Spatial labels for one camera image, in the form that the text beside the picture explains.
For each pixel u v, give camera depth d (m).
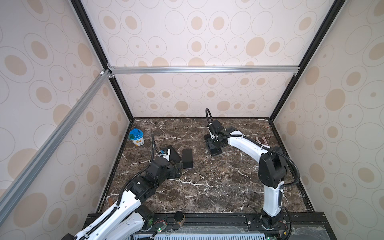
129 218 0.60
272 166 0.51
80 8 0.67
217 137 0.67
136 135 0.97
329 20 0.71
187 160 0.96
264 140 1.06
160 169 0.55
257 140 1.05
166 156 0.68
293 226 0.73
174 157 1.00
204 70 0.89
